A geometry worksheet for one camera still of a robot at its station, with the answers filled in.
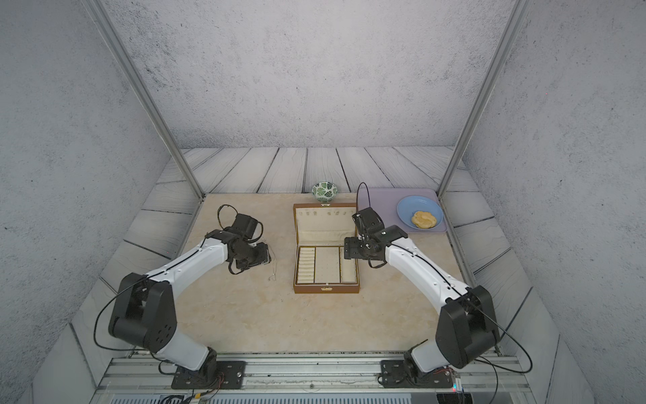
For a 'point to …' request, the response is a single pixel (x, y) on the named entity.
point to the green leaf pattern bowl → (325, 192)
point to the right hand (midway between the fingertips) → (357, 249)
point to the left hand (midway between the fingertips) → (270, 260)
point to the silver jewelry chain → (273, 271)
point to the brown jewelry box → (320, 266)
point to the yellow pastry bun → (424, 220)
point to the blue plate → (410, 205)
